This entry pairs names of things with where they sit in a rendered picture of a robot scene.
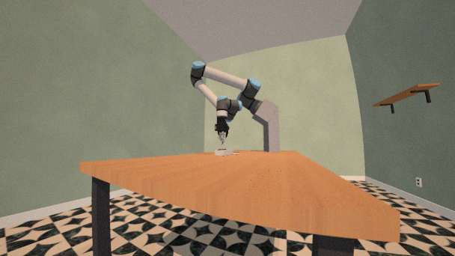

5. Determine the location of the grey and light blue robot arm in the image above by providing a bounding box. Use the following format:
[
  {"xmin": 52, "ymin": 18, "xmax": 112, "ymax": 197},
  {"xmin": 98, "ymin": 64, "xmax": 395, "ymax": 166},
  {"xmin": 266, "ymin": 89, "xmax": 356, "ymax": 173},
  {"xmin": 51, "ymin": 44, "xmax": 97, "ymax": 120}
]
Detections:
[{"xmin": 190, "ymin": 61, "xmax": 263, "ymax": 130}]

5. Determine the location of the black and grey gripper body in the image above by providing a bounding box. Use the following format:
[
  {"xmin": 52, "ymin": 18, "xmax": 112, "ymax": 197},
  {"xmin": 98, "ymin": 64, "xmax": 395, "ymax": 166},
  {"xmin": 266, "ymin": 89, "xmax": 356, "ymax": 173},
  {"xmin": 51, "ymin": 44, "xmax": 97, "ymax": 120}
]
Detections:
[{"xmin": 215, "ymin": 116, "xmax": 228, "ymax": 132}]

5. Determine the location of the white power strip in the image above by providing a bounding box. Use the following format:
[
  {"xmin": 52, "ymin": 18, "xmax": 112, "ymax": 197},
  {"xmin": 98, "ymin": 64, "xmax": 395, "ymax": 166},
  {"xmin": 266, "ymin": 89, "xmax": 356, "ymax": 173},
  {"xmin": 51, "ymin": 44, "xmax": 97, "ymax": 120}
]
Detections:
[{"xmin": 215, "ymin": 149, "xmax": 233, "ymax": 156}]

